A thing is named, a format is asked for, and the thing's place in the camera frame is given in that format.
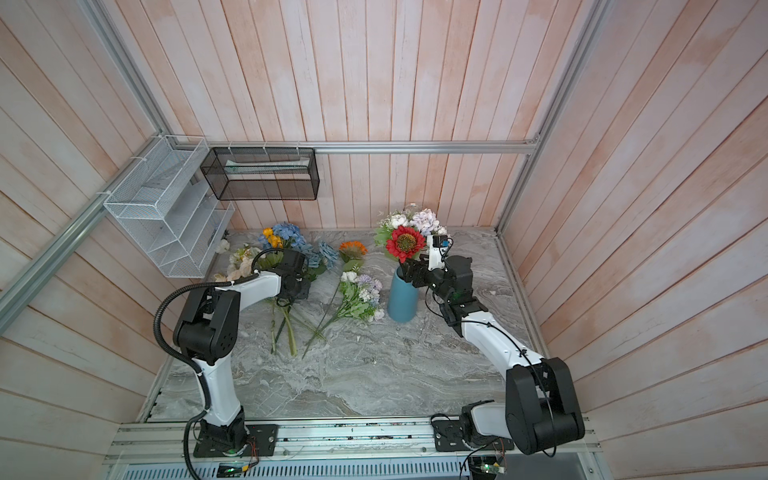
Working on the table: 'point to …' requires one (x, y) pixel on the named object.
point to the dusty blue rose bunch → (320, 253)
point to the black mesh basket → (262, 173)
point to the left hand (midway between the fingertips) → (299, 293)
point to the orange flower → (352, 252)
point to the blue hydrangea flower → (291, 232)
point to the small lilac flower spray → (356, 295)
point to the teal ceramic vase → (403, 298)
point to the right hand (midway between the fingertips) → (410, 256)
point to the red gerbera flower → (406, 242)
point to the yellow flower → (274, 240)
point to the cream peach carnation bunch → (241, 264)
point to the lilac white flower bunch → (423, 219)
